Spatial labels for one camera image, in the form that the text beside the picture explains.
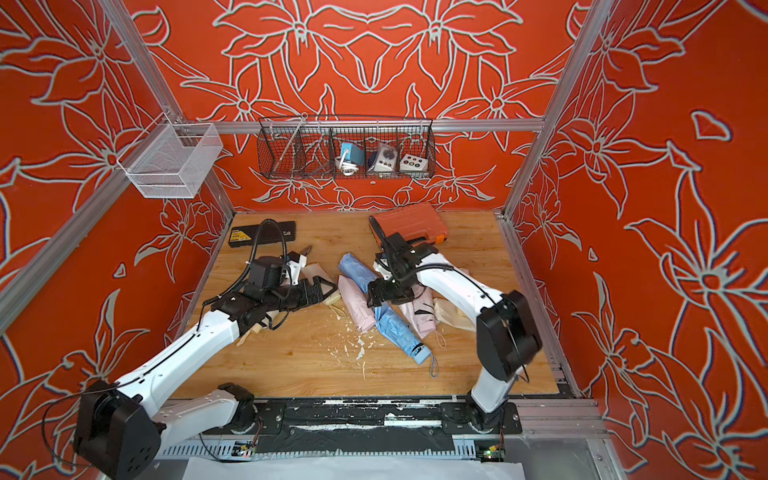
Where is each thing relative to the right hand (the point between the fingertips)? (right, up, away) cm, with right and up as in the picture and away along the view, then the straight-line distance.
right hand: (373, 302), depth 81 cm
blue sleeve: (-7, +7, +17) cm, 20 cm away
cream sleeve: (+24, -6, +9) cm, 26 cm away
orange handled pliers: (-25, +14, +26) cm, 38 cm away
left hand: (-12, +4, -3) cm, 13 cm away
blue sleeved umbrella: (+8, -9, +2) cm, 12 cm away
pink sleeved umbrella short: (+15, -5, +7) cm, 18 cm away
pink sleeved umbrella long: (-5, -2, +10) cm, 11 cm away
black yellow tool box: (-43, +20, +36) cm, 60 cm away
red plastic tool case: (+17, +25, +35) cm, 46 cm away
